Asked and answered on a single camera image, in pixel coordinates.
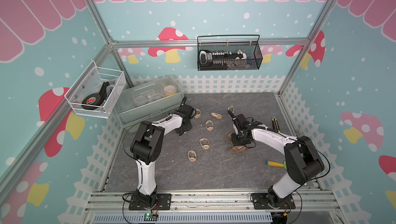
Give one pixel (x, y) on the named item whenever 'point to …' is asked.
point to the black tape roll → (94, 99)
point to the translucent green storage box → (146, 103)
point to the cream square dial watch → (231, 107)
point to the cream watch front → (192, 155)
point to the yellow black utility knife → (276, 124)
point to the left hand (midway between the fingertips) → (185, 129)
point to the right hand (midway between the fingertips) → (235, 141)
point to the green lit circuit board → (150, 217)
